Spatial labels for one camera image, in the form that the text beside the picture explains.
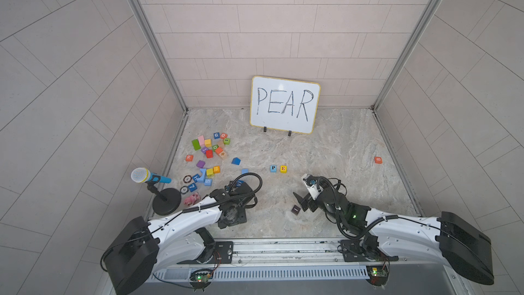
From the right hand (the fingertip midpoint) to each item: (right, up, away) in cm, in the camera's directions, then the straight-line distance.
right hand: (301, 187), depth 81 cm
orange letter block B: (+39, +8, +14) cm, 42 cm away
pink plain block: (-47, +17, +20) cm, 54 cm away
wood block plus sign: (-35, +11, +13) cm, 39 cm away
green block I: (-35, +17, +20) cm, 43 cm away
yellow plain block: (-43, +16, +18) cm, 50 cm away
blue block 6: (-40, +20, +23) cm, 50 cm away
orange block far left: (-51, +10, +13) cm, 53 cm away
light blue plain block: (-25, +4, +11) cm, 27 cm away
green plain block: (-49, +16, +18) cm, 55 cm away
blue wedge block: (-29, +8, +13) cm, 33 cm away
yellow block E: (-7, +5, +10) cm, 13 cm away
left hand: (-24, -13, 0) cm, 27 cm away
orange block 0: (-37, +19, +21) cm, 47 cm away
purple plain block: (-45, +7, +12) cm, 47 cm away
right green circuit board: (+24, -25, -13) cm, 37 cm away
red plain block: (-42, +11, +15) cm, 46 cm away
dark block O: (-49, +1, +7) cm, 50 cm away
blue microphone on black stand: (-55, -6, 0) cm, 55 cm away
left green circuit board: (-34, -24, -17) cm, 45 cm away
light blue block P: (-11, +5, +10) cm, 16 cm away
